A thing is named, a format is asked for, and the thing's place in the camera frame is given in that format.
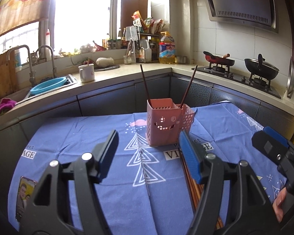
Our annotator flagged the white cleaver knife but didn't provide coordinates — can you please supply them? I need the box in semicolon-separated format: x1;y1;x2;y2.
125;26;139;41

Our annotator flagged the black wok with lid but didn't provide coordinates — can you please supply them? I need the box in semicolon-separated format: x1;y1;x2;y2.
244;54;279;80

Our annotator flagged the snack packages pile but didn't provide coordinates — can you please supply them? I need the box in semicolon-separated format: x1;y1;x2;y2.
132;11;170;34

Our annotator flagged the person's hand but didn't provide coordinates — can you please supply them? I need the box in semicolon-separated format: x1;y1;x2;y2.
272;187;287;223

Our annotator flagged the patterned window blind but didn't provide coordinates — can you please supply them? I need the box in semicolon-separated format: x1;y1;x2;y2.
0;0;51;37

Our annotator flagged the pink plastic utensil holder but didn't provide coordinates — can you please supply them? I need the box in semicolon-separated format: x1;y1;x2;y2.
146;98;195;146

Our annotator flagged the black gas stove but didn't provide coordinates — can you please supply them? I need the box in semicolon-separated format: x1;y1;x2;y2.
197;64;281;99

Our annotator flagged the red frying pan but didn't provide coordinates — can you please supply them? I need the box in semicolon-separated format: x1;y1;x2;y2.
203;51;235;66

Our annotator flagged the wooden cutting board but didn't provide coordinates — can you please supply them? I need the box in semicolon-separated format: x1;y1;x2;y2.
0;51;18;99

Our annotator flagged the smartphone with photo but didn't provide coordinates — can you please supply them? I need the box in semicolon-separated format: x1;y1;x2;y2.
15;176;36;222

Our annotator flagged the steel kitchen faucet curved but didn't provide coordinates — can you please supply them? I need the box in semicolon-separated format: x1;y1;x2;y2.
35;45;57;79

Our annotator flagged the magenta cloth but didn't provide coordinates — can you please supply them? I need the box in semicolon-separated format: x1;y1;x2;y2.
0;98;17;116

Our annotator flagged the brown wooden chopstick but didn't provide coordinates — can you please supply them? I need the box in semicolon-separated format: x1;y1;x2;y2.
186;171;225;229
181;155;203;213

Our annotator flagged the steel range hood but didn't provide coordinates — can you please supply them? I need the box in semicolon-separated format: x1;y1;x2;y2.
204;0;279;33

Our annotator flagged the blue patterned tablecloth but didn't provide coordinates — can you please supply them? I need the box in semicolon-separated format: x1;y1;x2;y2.
8;101;286;234

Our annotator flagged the dark red chopstick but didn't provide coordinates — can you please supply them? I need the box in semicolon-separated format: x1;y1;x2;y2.
140;64;153;108

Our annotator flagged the white mug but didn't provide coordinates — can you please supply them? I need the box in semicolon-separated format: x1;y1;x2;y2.
78;64;95;83

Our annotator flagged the white radish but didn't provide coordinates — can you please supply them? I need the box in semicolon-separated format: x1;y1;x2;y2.
96;57;115;68

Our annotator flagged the cooking oil bottle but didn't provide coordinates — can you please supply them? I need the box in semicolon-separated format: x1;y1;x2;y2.
159;31;175;64

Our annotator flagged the reddish brown chopstick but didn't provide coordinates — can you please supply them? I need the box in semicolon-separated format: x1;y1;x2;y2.
180;65;198;109

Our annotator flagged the blue plastic basin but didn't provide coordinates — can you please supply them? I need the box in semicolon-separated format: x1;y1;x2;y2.
30;77;67;96

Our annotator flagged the steel kitchen faucet tall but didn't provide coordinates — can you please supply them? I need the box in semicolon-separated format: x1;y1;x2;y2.
6;44;38;87

